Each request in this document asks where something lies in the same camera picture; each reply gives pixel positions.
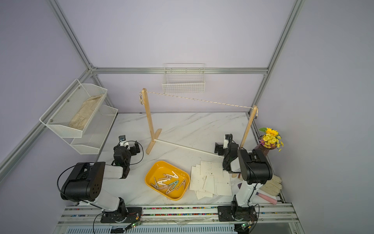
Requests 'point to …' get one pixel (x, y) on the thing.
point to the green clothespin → (175, 184)
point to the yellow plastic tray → (158, 168)
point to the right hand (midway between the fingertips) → (223, 144)
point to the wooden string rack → (153, 134)
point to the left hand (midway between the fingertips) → (129, 144)
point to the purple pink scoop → (266, 198)
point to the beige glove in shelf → (82, 117)
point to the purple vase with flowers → (270, 140)
